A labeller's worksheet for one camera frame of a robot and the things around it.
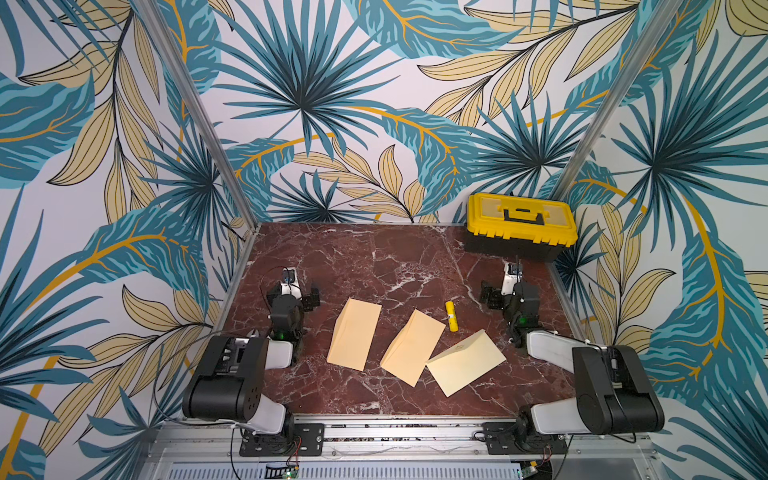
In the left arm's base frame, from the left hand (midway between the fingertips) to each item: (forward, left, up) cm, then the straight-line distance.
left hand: (296, 283), depth 90 cm
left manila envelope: (-11, -18, -10) cm, 23 cm away
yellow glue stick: (-8, -48, -8) cm, 50 cm away
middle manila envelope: (-15, -36, -11) cm, 40 cm away
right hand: (+2, -62, 0) cm, 63 cm away
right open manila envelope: (-20, -50, -10) cm, 55 cm away
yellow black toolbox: (+21, -71, +5) cm, 74 cm away
